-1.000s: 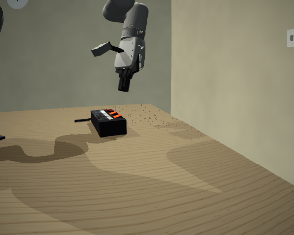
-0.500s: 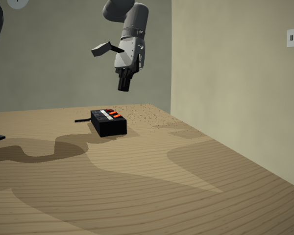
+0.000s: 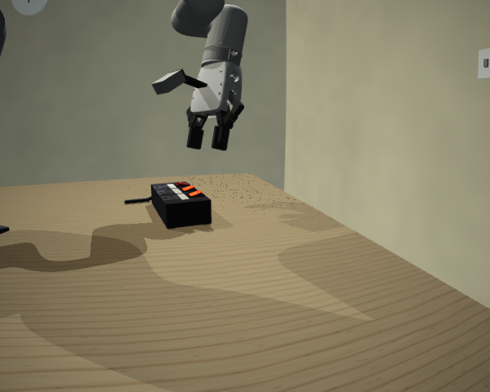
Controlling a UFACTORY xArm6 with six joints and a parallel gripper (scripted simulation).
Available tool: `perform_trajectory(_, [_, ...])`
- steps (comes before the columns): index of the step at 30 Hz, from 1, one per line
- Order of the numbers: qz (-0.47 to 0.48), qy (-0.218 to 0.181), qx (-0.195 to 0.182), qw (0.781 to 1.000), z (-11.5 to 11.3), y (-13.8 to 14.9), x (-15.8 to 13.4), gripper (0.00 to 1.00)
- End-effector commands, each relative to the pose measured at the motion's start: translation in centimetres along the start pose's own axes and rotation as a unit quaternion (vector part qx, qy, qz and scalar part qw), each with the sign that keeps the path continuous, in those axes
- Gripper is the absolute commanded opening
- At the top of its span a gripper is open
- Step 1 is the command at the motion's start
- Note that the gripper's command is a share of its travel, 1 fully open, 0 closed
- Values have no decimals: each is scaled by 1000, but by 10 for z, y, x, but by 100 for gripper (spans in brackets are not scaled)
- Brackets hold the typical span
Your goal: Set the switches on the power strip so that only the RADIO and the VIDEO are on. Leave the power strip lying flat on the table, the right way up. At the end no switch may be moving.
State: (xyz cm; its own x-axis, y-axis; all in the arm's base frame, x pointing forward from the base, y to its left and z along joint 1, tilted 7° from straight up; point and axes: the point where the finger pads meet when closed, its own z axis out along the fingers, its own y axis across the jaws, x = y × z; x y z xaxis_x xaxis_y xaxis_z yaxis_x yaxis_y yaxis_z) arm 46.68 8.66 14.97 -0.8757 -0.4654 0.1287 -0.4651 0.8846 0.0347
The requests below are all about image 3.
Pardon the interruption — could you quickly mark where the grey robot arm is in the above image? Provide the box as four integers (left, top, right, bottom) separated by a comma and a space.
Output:
0, 0, 248, 95

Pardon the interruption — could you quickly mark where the black power strip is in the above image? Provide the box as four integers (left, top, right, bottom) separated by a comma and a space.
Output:
124, 181, 212, 229

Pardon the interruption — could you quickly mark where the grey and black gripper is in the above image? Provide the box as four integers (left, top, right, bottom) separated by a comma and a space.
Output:
186, 59, 244, 150

